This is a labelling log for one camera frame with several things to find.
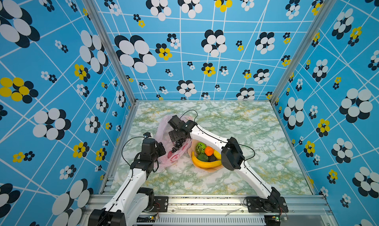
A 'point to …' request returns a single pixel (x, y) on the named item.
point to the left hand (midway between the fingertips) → (163, 143)
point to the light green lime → (203, 157)
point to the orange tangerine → (208, 151)
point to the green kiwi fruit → (200, 148)
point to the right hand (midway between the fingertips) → (179, 133)
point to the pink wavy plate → (191, 149)
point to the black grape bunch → (178, 143)
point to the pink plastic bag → (170, 153)
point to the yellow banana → (205, 164)
